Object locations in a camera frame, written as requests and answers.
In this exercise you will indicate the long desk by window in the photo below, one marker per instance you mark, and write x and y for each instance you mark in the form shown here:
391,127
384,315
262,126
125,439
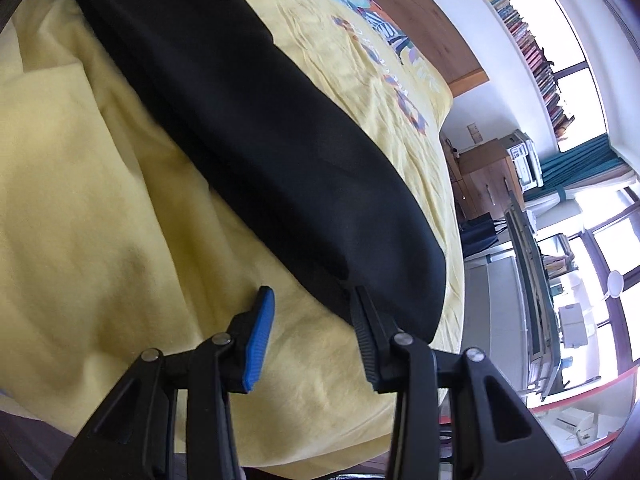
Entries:
544,360

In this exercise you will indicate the yellow cartoon bed cover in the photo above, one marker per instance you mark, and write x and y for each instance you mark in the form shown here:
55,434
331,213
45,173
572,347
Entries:
112,242

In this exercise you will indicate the teal curtain right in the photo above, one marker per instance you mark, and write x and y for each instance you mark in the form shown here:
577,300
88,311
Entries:
584,161

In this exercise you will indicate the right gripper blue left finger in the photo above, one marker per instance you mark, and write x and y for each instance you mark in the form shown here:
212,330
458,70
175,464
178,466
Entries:
131,435

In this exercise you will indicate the row of books on shelf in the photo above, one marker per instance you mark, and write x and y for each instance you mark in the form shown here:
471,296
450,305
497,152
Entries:
549,45

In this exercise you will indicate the wooden drawer cabinet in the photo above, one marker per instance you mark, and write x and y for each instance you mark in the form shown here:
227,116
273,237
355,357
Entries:
483,179

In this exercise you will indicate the wooden headboard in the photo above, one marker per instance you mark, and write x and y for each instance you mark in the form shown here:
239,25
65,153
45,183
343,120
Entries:
441,43

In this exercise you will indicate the black bag by cabinet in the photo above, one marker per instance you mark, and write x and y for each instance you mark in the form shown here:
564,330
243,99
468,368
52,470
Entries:
480,233

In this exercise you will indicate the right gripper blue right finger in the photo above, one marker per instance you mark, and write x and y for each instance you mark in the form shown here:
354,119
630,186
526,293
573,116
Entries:
494,435

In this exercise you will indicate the black pants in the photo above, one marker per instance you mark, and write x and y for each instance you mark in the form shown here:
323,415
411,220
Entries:
301,174

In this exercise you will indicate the white printer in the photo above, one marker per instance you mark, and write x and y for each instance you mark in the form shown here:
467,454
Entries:
524,155

